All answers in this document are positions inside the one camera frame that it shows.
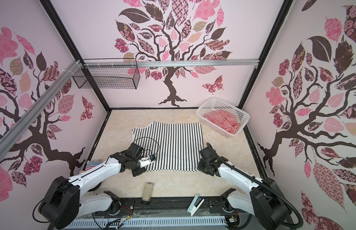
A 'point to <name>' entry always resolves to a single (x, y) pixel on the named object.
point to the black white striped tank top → (177, 146)
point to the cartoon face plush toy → (90, 165)
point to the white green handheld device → (195, 205)
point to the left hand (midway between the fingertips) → (141, 168)
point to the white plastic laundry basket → (216, 103)
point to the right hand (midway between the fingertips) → (200, 165)
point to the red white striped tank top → (223, 119)
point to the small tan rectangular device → (147, 193)
